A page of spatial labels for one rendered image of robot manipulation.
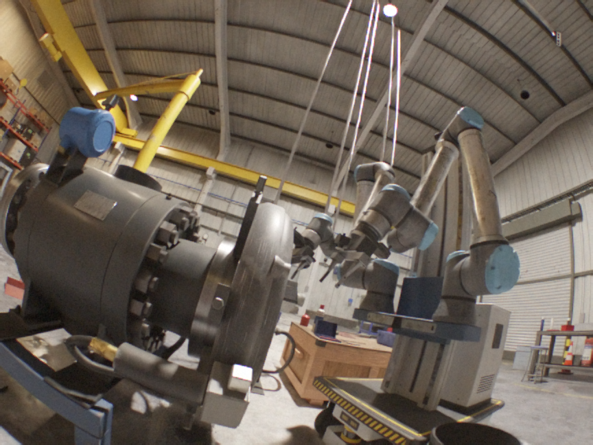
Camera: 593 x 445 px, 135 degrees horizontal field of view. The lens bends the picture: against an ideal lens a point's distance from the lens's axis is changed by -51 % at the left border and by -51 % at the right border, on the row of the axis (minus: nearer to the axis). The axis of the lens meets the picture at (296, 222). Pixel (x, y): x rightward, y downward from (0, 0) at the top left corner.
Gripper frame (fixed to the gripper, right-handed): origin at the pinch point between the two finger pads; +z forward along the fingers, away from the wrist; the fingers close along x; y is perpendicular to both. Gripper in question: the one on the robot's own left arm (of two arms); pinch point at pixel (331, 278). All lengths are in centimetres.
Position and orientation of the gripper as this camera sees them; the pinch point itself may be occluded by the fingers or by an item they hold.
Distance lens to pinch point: 68.5
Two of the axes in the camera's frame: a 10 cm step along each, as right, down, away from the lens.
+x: 2.2, -1.1, -9.7
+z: -6.5, 7.2, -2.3
